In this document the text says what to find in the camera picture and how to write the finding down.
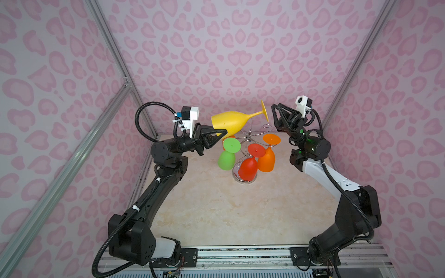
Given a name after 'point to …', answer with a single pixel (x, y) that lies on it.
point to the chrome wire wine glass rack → (248, 139)
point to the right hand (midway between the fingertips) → (277, 110)
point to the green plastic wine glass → (226, 158)
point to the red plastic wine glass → (248, 167)
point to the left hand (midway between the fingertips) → (227, 134)
